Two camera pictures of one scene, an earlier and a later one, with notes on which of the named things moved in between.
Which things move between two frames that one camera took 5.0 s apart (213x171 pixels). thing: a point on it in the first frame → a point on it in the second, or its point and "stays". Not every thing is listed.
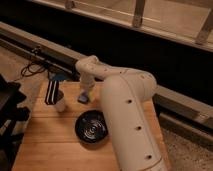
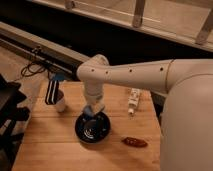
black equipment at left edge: [10, 114] stays
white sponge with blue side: [83, 98] → [88, 111]
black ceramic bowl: [91, 126] stays
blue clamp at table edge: [60, 76] stays
